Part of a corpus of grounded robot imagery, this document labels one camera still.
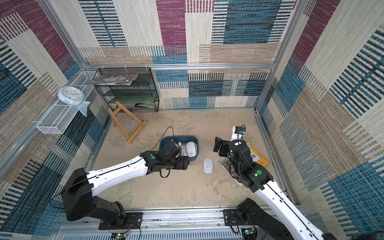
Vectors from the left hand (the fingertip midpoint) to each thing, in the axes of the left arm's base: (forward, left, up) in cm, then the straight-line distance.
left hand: (184, 161), depth 81 cm
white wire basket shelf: (+12, +59, +22) cm, 64 cm away
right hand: (+4, -20, +15) cm, 25 cm away
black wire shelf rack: (+52, +38, +8) cm, 65 cm away
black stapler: (+45, +33, 0) cm, 56 cm away
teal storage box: (+18, +1, -5) cm, 19 cm away
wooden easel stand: (+24, +42, +5) cm, 48 cm away
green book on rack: (+40, +33, +10) cm, 53 cm away
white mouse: (+11, -4, -5) cm, 13 cm away
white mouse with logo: (+1, -13, -9) cm, 16 cm away
